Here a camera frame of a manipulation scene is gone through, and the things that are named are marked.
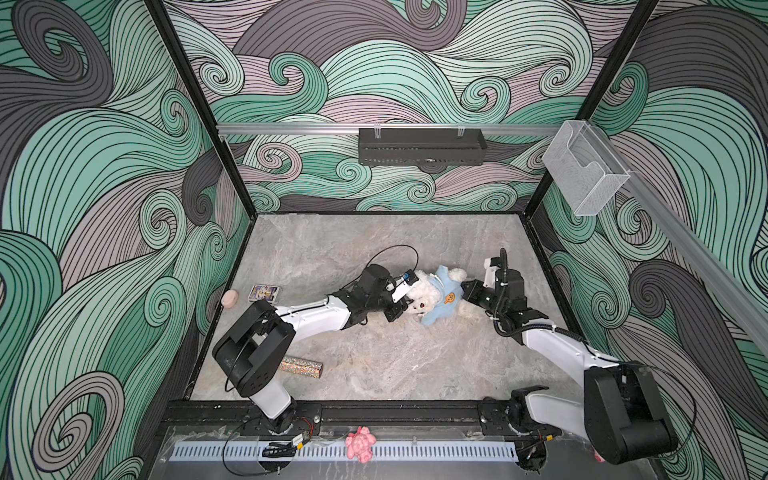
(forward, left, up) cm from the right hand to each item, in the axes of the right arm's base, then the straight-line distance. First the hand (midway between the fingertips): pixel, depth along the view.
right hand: (464, 282), depth 88 cm
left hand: (-5, +17, 0) cm, 18 cm away
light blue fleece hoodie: (-4, +5, 0) cm, 6 cm away
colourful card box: (0, +63, -7) cm, 64 cm away
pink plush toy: (-40, +30, -5) cm, 50 cm away
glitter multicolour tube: (-23, +47, -6) cm, 53 cm away
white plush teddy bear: (-6, +13, +3) cm, 14 cm away
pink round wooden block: (-2, +74, -7) cm, 75 cm away
